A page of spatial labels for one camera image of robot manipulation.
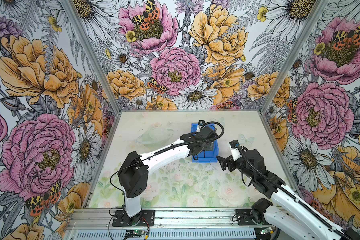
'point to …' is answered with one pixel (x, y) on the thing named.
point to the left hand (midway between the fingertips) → (199, 143)
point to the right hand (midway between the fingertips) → (225, 156)
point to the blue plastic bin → (206, 156)
